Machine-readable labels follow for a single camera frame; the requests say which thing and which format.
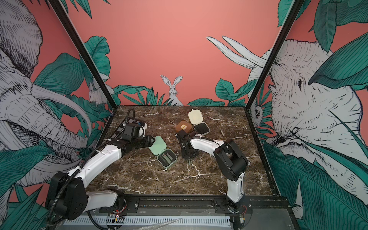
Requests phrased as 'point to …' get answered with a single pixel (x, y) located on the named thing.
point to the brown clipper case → (183, 125)
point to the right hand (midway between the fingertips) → (186, 155)
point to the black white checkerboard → (128, 121)
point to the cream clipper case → (195, 117)
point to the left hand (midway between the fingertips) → (153, 137)
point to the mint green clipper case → (165, 156)
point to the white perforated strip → (157, 221)
